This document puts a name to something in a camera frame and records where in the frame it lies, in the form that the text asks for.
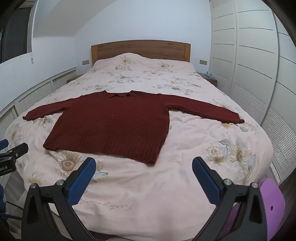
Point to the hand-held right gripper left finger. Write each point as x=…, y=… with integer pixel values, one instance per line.
x=81, y=183

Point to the wall switch plate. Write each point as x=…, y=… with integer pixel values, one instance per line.
x=203, y=62
x=85, y=62

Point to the dark window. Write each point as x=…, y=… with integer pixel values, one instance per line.
x=13, y=30

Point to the wooden headboard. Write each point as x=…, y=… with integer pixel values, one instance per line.
x=141, y=49

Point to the dark red knit sweater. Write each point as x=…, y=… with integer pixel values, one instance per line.
x=111, y=125

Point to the white wardrobe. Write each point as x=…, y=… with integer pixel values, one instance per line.
x=252, y=46

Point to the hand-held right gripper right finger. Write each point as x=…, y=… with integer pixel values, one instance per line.
x=207, y=183

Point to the purple chair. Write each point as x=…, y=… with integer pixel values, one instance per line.
x=271, y=204

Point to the wooden nightstand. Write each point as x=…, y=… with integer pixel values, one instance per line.
x=211, y=80

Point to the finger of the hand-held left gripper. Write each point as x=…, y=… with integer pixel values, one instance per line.
x=16, y=150
x=3, y=144

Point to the bed with floral duvet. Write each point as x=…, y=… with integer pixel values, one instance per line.
x=161, y=190

